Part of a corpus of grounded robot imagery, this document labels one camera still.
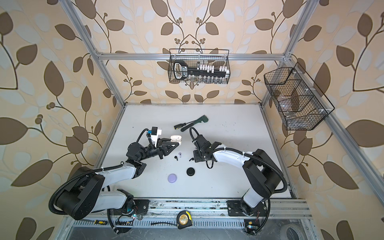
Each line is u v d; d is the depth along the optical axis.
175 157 0.91
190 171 0.85
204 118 1.09
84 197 0.42
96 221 0.70
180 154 0.94
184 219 0.69
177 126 1.05
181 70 0.84
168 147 0.73
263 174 0.45
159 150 0.67
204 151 0.68
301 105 0.73
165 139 0.72
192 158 0.91
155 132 0.67
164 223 0.71
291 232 0.68
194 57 0.90
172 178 0.85
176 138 0.73
